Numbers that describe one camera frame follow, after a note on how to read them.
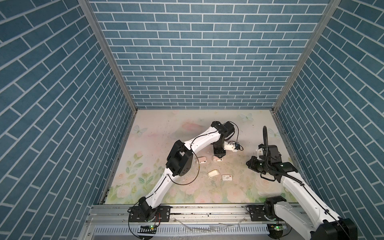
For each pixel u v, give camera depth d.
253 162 0.74
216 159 0.91
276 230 0.72
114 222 0.72
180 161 0.57
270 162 0.63
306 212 0.47
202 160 0.90
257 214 0.74
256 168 0.74
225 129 0.69
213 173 0.87
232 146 0.81
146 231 0.72
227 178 0.85
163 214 0.73
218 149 0.80
